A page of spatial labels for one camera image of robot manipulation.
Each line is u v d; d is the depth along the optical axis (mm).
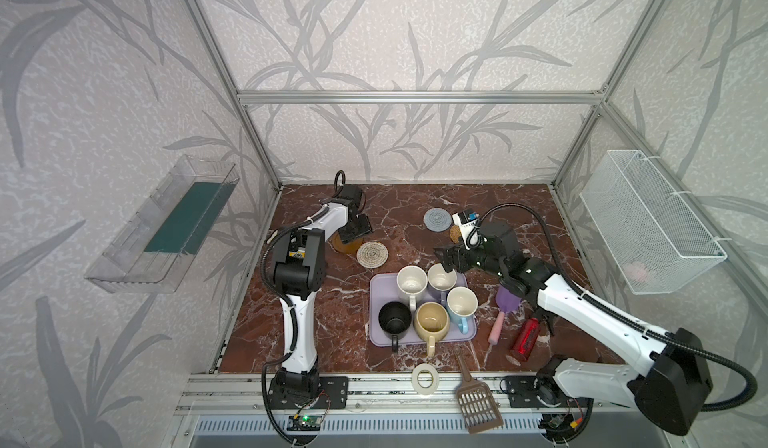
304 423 710
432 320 845
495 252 596
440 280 926
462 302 820
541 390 656
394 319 844
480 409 719
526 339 788
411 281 913
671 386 378
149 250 631
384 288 912
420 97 951
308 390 652
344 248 1012
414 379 753
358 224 949
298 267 575
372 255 990
